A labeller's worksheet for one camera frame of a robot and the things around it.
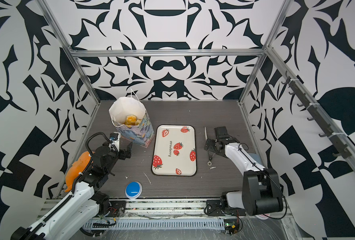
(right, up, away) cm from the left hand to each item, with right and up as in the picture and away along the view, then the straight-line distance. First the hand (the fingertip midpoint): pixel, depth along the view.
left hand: (122, 139), depth 80 cm
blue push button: (+7, -26, -2) cm, 27 cm away
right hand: (+51, -6, +9) cm, 52 cm away
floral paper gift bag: (+10, +3, +3) cm, 11 cm away
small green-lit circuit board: (+54, -40, -10) cm, 68 cm away
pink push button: (+69, -35, -10) cm, 78 cm away
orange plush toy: (-21, -13, -1) cm, 25 cm away
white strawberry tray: (+28, -9, +13) cm, 32 cm away
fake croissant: (0, +10, +13) cm, 16 cm away
